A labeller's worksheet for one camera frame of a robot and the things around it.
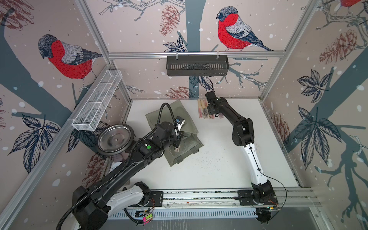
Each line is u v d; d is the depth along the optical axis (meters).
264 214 0.71
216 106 0.81
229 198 0.76
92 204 0.38
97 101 0.78
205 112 1.10
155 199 0.73
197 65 1.04
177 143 0.66
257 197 0.66
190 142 0.93
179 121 0.64
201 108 1.14
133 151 0.50
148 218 0.66
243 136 0.67
